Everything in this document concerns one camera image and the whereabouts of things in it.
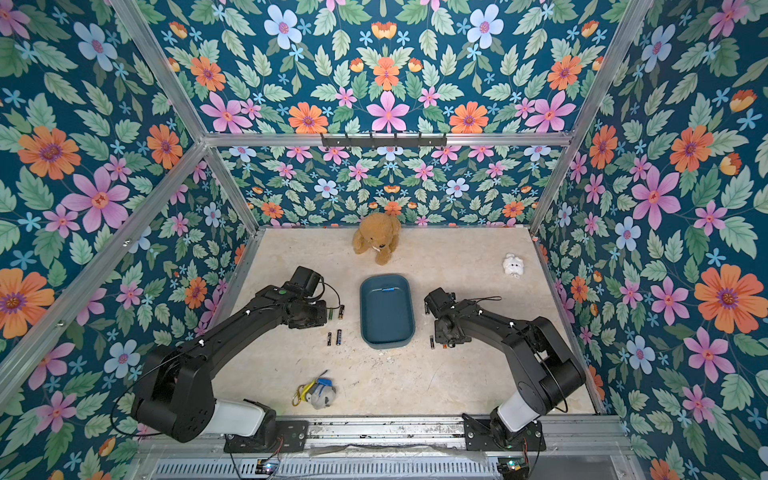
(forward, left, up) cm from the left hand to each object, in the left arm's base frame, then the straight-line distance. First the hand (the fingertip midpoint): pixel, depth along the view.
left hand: (327, 316), depth 87 cm
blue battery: (+13, -18, -7) cm, 23 cm away
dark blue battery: (-4, -3, -7) cm, 8 cm away
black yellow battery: (-7, -31, -8) cm, 33 cm away
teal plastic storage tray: (+1, -17, -6) cm, 18 cm away
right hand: (-5, -37, -8) cm, 38 cm away
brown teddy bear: (+24, -17, +9) cm, 31 cm away
